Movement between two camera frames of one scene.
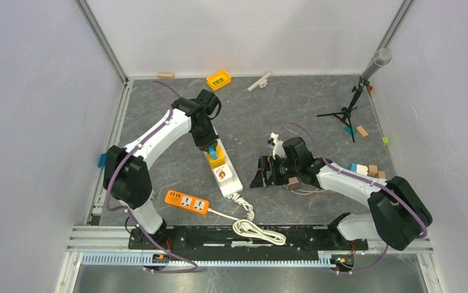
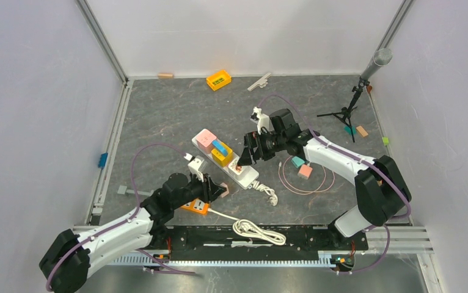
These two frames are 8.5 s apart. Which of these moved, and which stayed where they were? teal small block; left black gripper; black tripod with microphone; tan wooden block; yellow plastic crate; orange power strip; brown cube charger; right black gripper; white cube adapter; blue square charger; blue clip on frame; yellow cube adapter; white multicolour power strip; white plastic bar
Moved: brown cube charger; blue square charger; right black gripper; yellow cube adapter; white cube adapter; left black gripper; white multicolour power strip
Stayed: tan wooden block; black tripod with microphone; white plastic bar; orange power strip; teal small block; blue clip on frame; yellow plastic crate
